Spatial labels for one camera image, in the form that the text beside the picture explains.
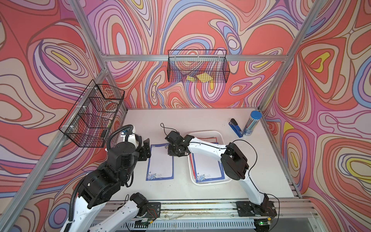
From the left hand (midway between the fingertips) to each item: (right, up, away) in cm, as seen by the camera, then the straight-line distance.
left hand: (143, 140), depth 61 cm
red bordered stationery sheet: (+37, -5, +40) cm, 55 cm away
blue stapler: (+54, +5, +45) cm, 70 cm away
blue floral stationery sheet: (+2, -19, +28) cm, 34 cm away
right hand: (+9, -14, +29) cm, 34 cm away
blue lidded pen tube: (+62, +11, +29) cm, 69 cm away
